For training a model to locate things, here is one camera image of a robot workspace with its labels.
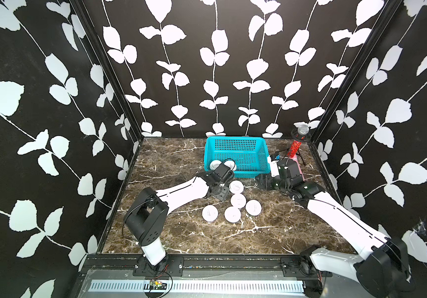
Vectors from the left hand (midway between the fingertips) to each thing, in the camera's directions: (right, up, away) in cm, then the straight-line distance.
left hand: (220, 187), depth 89 cm
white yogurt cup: (+6, +10, +11) cm, 16 cm away
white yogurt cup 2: (+8, 0, +2) cm, 8 cm away
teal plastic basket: (+18, +16, +24) cm, 34 cm away
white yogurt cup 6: (+5, -11, -6) cm, 14 cm away
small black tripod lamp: (+40, +26, 0) cm, 48 cm away
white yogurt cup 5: (-5, -11, -7) cm, 14 cm away
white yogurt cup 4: (+15, -9, -5) cm, 18 cm away
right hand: (+19, +8, -7) cm, 21 cm away
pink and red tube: (+40, +16, +12) cm, 45 cm away
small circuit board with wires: (-24, -35, -18) cm, 46 cm away
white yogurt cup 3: (+9, -6, -2) cm, 11 cm away
